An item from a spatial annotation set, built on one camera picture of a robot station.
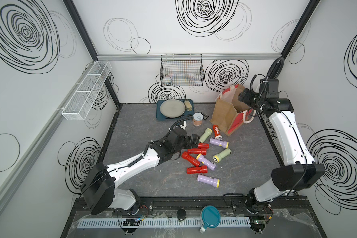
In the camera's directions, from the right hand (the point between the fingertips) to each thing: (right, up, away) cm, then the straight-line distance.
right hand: (246, 97), depth 76 cm
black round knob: (-34, -53, -13) cm, 64 cm away
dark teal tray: (-30, -8, +38) cm, 49 cm away
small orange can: (-22, -11, +28) cm, 37 cm away
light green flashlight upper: (-16, -21, +23) cm, 35 cm away
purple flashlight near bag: (-6, -28, +17) cm, 33 cm away
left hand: (-27, -22, +3) cm, 35 cm away
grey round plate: (-41, -3, +43) cm, 59 cm away
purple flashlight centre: (-18, -38, +10) cm, 43 cm away
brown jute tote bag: (-4, -8, +16) cm, 18 cm away
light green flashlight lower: (-12, -35, +11) cm, 39 cm away
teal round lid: (-21, -55, -12) cm, 60 cm away
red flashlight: (-21, -31, +13) cm, 39 cm away
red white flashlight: (-9, -23, +22) cm, 33 cm away
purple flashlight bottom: (-15, -45, +1) cm, 48 cm away
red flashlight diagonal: (-31, -34, +12) cm, 48 cm away
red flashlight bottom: (-25, -41, +7) cm, 48 cm away
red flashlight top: (-19, -29, +17) cm, 39 cm away
